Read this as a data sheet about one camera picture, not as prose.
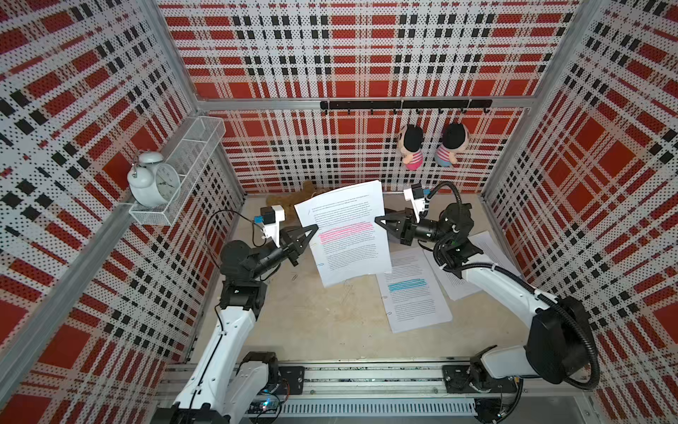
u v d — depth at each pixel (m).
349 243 0.70
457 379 0.74
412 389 0.74
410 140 0.94
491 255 1.01
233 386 0.55
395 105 0.88
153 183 0.60
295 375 0.76
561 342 0.42
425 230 0.64
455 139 0.98
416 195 0.62
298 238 0.62
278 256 0.59
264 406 0.69
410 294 0.91
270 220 0.56
